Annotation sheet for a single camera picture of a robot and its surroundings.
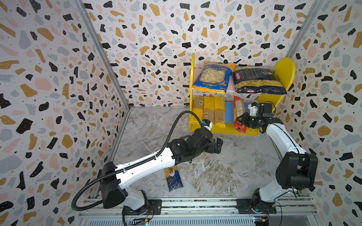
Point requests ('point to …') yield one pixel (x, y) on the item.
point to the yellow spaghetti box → (219, 115)
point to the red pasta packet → (239, 109)
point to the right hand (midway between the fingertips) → (237, 115)
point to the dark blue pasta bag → (174, 180)
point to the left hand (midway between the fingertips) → (217, 139)
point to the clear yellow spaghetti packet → (209, 109)
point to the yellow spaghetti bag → (198, 108)
